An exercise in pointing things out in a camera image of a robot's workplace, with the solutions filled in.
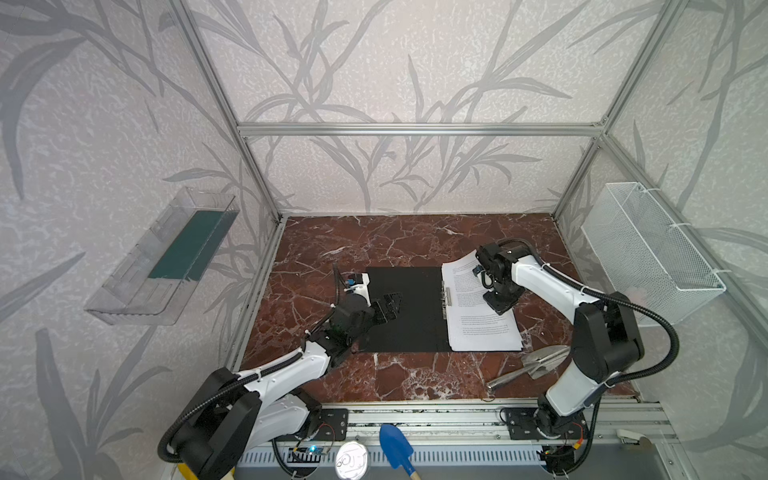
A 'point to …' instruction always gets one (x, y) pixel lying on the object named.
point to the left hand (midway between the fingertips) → (396, 290)
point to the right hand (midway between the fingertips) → (504, 295)
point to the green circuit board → (307, 454)
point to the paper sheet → (472, 324)
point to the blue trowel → (398, 449)
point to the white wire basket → (642, 255)
